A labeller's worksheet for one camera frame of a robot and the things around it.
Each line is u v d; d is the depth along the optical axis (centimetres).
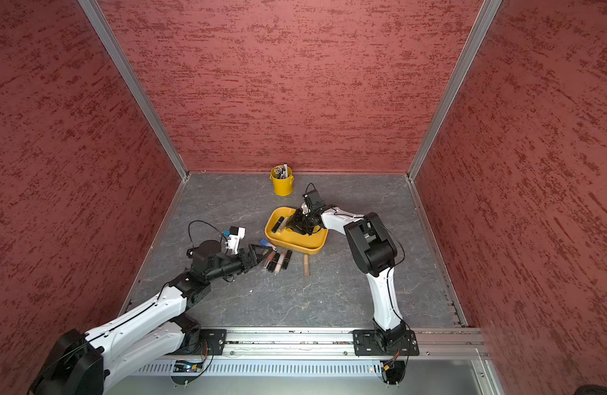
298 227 90
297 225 90
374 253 55
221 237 73
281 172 100
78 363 40
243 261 69
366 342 74
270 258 95
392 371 71
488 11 71
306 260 91
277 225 100
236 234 74
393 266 58
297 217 90
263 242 95
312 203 83
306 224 88
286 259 91
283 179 104
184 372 72
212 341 75
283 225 100
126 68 83
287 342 76
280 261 90
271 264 90
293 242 92
